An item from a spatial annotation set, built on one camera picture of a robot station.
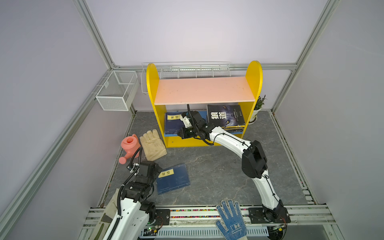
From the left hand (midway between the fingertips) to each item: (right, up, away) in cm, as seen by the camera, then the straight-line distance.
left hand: (154, 173), depth 80 cm
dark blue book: (+8, +27, +10) cm, 30 cm away
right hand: (+12, +20, +8) cm, 25 cm away
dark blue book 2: (+9, -5, +6) cm, 12 cm away
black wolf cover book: (+40, +32, +7) cm, 52 cm away
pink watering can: (-17, +14, +9) cm, 24 cm away
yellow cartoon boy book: (+46, +23, +8) cm, 52 cm away
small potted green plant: (+65, +39, +21) cm, 79 cm away
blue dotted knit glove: (+41, -23, -9) cm, 48 cm away
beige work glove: (-7, +12, +20) cm, 24 cm away
